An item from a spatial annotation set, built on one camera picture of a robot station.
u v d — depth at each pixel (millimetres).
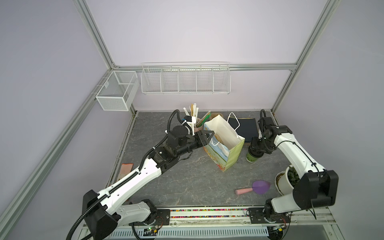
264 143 651
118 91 1020
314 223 722
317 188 419
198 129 983
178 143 534
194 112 991
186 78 983
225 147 696
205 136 606
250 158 866
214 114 845
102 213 377
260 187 832
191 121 627
